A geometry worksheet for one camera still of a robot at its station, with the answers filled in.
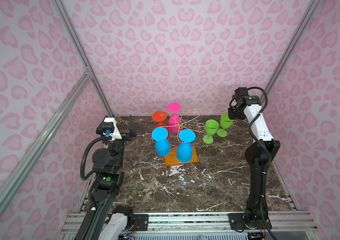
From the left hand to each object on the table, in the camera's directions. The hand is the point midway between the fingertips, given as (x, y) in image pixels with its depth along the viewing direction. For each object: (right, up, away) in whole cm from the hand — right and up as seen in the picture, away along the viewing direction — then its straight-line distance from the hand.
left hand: (117, 114), depth 59 cm
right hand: (+60, +3, +34) cm, 69 cm away
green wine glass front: (+46, -5, +37) cm, 59 cm away
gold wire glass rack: (+27, -4, +15) cm, 31 cm away
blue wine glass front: (+27, -16, +12) cm, 34 cm away
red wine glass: (+16, 0, +15) cm, 21 cm away
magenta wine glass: (+22, +5, +19) cm, 30 cm away
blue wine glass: (+17, -14, +15) cm, 26 cm away
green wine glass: (+55, -3, +37) cm, 66 cm away
